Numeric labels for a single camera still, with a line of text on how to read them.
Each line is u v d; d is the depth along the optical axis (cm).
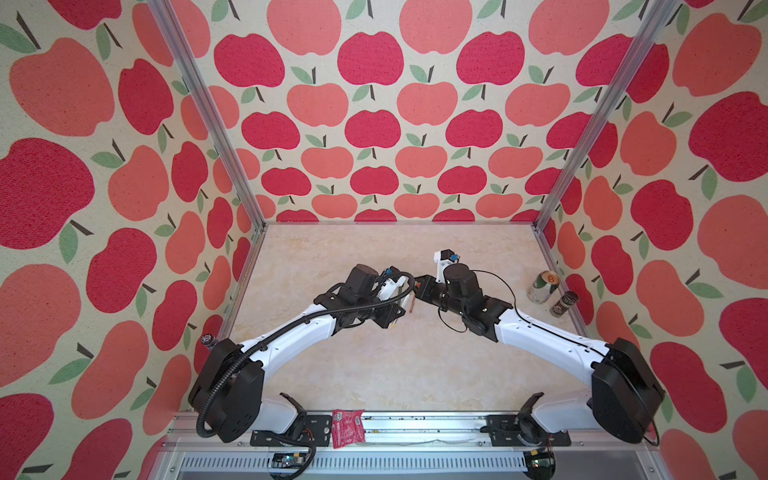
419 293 72
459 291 63
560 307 91
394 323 77
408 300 71
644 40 73
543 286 91
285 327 50
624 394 44
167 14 69
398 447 72
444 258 75
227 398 42
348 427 74
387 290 73
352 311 63
